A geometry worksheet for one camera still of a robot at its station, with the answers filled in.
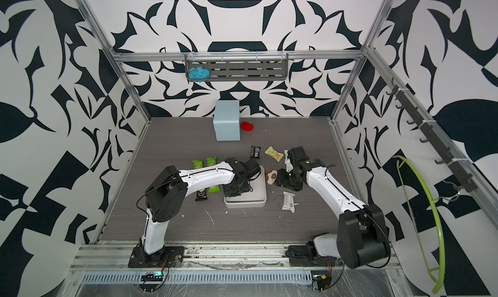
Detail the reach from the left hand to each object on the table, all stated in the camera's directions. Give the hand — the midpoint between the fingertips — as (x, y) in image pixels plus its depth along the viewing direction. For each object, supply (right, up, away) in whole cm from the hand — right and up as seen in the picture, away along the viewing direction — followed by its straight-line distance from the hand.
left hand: (238, 186), depth 90 cm
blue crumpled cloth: (-19, +52, +1) cm, 56 cm away
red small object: (+3, +29, +32) cm, 43 cm away
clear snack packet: (+22, -6, -3) cm, 23 cm away
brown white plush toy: (+15, +5, +2) cm, 16 cm away
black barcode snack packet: (+8, +15, +14) cm, 22 cm away
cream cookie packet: (+19, +13, +12) cm, 26 cm away
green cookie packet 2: (-14, +11, +10) cm, 20 cm away
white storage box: (+9, -4, -3) cm, 10 cm away
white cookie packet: (+21, +11, -13) cm, 27 cm away
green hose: (+54, -1, -39) cm, 67 cm away
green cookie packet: (-21, +9, +8) cm, 24 cm away
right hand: (+17, +4, -5) cm, 18 cm away
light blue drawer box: (-7, +31, +10) cm, 33 cm away
